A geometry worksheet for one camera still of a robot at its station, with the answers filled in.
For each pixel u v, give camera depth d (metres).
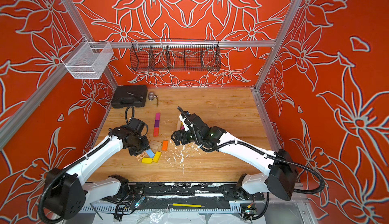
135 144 0.69
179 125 0.98
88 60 0.92
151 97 1.10
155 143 0.89
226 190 0.73
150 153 0.85
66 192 0.39
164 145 0.91
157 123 0.99
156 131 0.95
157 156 0.84
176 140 0.66
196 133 0.55
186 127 0.67
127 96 1.07
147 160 0.84
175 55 0.98
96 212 0.68
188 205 0.70
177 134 0.68
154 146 0.87
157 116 1.04
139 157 0.83
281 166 0.40
